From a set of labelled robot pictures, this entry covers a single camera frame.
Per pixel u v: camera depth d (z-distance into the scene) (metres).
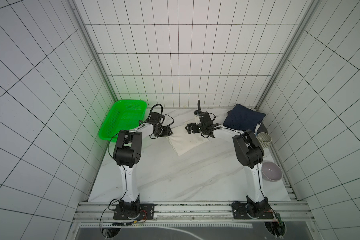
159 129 0.89
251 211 0.65
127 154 0.55
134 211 0.65
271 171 0.85
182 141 0.98
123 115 1.15
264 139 0.98
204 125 0.83
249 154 0.56
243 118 1.03
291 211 0.75
